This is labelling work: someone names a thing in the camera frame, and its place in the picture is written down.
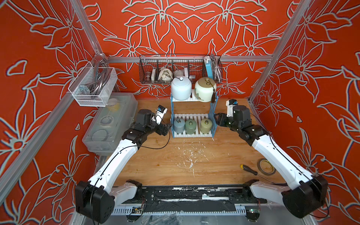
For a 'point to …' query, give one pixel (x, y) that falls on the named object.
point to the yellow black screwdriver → (244, 167)
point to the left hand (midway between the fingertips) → (165, 119)
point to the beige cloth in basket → (165, 74)
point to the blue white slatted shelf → (193, 118)
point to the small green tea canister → (190, 125)
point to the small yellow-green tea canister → (206, 125)
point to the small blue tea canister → (179, 125)
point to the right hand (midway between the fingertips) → (214, 114)
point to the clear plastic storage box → (110, 123)
